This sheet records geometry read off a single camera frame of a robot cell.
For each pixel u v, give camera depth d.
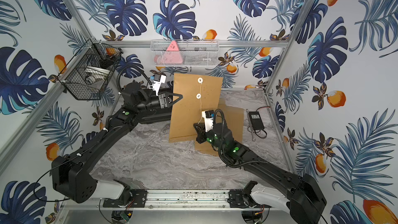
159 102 0.61
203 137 0.66
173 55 0.90
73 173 0.40
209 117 0.64
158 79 0.63
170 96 0.64
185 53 0.92
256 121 1.03
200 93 0.70
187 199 0.76
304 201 0.39
